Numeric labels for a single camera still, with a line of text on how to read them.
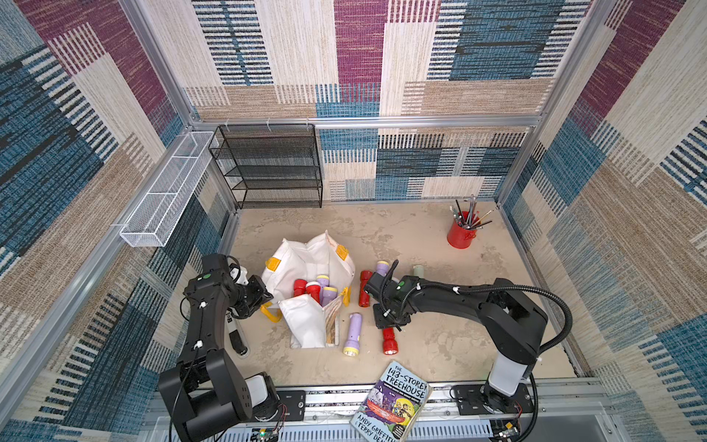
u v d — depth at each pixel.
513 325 0.46
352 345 0.81
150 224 0.70
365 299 0.90
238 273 0.72
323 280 0.93
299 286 0.91
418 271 0.97
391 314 0.66
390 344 0.81
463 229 0.95
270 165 1.08
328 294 0.87
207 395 0.43
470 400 0.73
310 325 0.81
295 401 0.74
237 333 0.81
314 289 0.88
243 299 0.68
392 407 0.71
